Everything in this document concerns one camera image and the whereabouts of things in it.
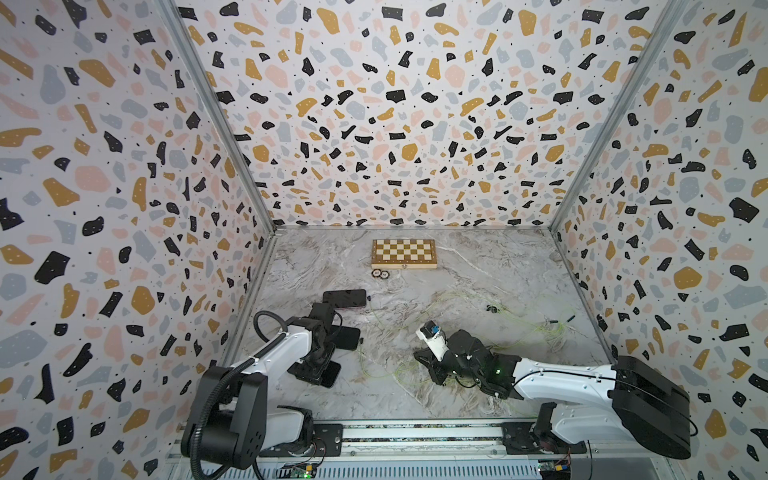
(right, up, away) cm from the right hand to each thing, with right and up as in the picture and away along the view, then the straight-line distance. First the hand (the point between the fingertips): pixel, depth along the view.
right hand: (417, 357), depth 79 cm
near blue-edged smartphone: (-24, -5, +3) cm, 25 cm away
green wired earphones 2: (+43, +3, +15) cm, 45 cm away
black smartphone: (-22, +1, +14) cm, 26 cm away
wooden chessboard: (-4, +28, +31) cm, 41 cm away
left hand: (-24, -4, +7) cm, 26 cm away
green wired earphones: (-6, +4, +15) cm, 17 cm away
